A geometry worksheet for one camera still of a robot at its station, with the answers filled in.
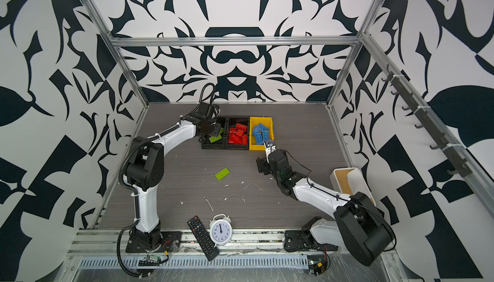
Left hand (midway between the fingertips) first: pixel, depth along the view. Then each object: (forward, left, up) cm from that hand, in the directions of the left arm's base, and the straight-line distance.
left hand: (216, 124), depth 98 cm
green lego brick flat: (-23, -3, -9) cm, 25 cm away
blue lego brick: (+1, -25, -7) cm, 26 cm away
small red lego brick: (-6, -14, -6) cm, 16 cm away
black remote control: (-49, +2, -8) cm, 50 cm away
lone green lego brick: (-4, +2, -8) cm, 9 cm away
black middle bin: (+3, -7, -3) cm, 8 cm away
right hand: (-18, -24, 0) cm, 30 cm away
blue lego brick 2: (0, -20, -7) cm, 21 cm away
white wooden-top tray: (-30, -59, -5) cm, 66 cm away
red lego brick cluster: (0, -13, -6) cm, 14 cm away
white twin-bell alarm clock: (-47, -4, -7) cm, 47 cm away
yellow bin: (+5, -20, -4) cm, 21 cm away
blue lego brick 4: (-3, -25, -6) cm, 26 cm away
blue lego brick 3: (-6, -22, -5) cm, 23 cm away
